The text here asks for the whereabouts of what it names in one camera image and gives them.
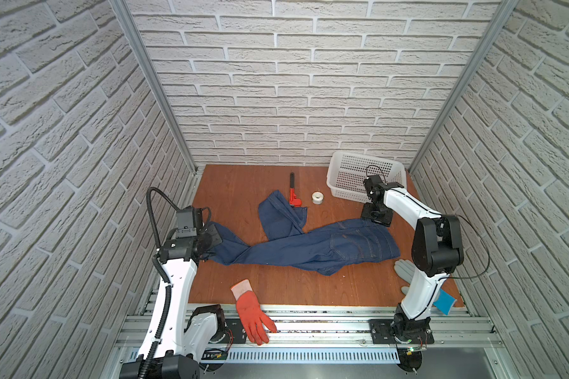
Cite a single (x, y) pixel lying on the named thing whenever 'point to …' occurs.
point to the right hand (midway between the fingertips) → (374, 217)
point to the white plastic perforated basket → (347, 173)
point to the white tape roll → (318, 197)
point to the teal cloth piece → (445, 302)
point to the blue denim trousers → (324, 247)
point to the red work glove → (250, 314)
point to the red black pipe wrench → (294, 201)
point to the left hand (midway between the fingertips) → (213, 232)
